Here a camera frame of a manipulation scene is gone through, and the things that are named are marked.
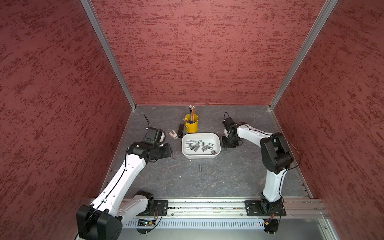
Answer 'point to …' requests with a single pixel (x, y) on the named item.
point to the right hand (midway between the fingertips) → (225, 147)
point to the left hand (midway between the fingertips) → (167, 155)
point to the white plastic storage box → (200, 145)
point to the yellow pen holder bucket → (192, 121)
